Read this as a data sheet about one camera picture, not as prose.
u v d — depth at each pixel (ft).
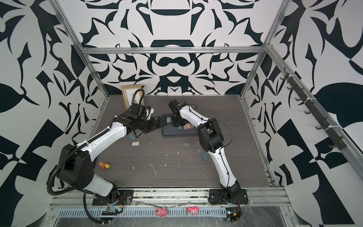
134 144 3.07
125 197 2.39
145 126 2.39
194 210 2.30
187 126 3.30
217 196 2.44
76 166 1.40
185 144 3.08
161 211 2.25
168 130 3.25
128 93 3.45
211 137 1.97
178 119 2.85
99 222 2.25
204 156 2.87
